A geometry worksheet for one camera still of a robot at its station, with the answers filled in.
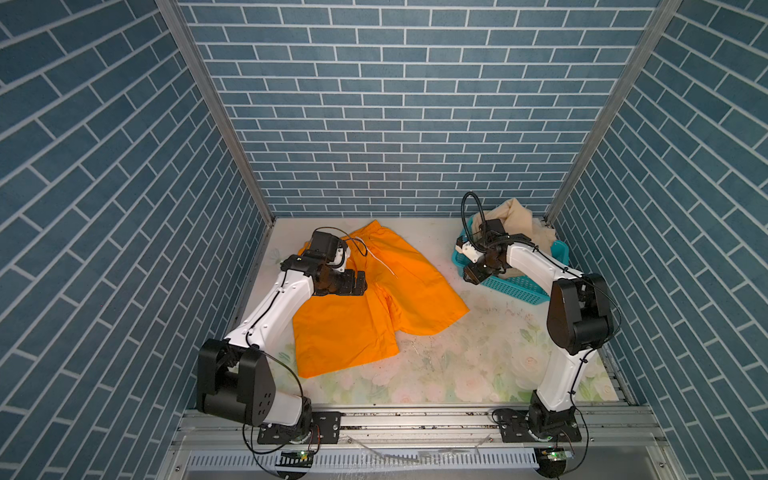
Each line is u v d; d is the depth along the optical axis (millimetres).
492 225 793
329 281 656
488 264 813
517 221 985
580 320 513
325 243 667
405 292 1010
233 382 416
